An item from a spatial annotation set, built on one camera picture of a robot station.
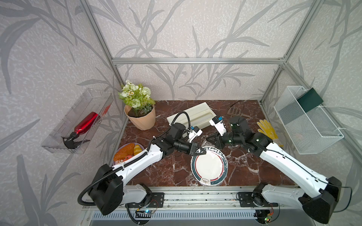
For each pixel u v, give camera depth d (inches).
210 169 26.2
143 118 35.0
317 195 15.4
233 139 23.1
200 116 40.3
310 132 23.3
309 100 29.0
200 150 27.5
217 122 24.4
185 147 25.6
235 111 44.0
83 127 24.7
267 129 40.8
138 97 33.4
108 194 15.6
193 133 27.3
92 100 31.1
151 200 28.3
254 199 26.1
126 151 34.2
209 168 26.2
